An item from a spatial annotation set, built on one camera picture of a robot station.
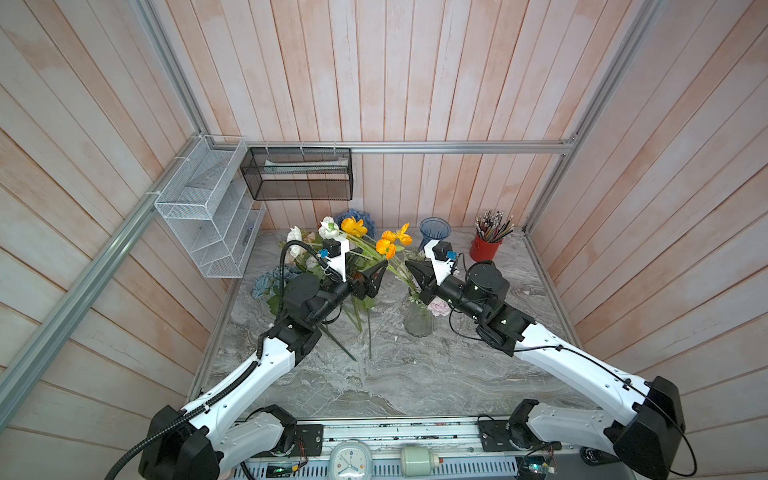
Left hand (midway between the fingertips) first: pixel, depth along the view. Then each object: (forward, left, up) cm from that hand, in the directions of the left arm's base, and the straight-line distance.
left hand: (375, 261), depth 68 cm
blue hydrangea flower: (+43, +3, -29) cm, 52 cm away
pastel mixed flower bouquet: (-7, -15, -8) cm, 18 cm away
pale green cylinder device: (-37, -9, -25) cm, 45 cm away
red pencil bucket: (+27, -39, -28) cm, 56 cm away
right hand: (0, -8, 0) cm, 8 cm away
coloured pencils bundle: (+28, -38, -16) cm, 50 cm away
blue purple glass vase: (+25, -18, -14) cm, 34 cm away
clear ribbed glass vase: (+1, -14, -32) cm, 35 cm away
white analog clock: (-36, +6, -30) cm, 47 cm away
